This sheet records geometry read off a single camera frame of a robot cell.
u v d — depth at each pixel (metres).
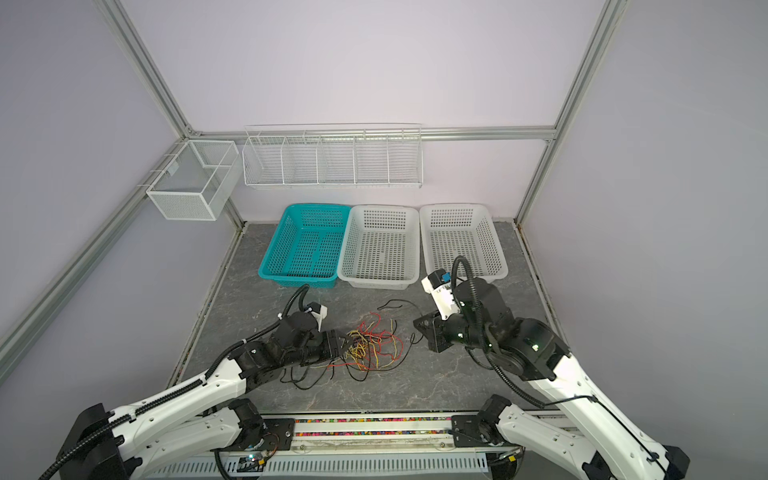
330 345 0.68
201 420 0.57
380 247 1.12
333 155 0.99
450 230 1.18
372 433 0.75
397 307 1.04
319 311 0.75
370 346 0.84
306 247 1.12
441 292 0.56
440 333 0.54
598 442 0.40
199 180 1.02
